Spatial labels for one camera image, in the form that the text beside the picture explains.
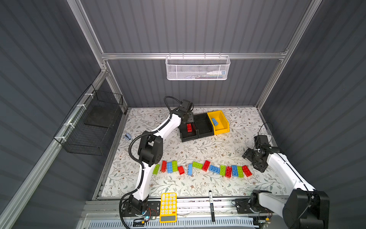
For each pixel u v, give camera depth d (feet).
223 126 3.53
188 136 3.36
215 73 2.99
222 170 2.84
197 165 2.91
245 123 3.65
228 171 2.79
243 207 2.42
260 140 2.21
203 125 3.37
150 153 1.89
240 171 2.77
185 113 2.42
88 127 2.42
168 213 2.32
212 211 2.37
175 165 2.85
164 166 2.84
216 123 3.54
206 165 2.87
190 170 2.80
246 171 2.77
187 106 2.57
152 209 2.37
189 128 3.46
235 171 2.79
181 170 2.78
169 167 2.84
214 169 2.84
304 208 1.26
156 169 2.85
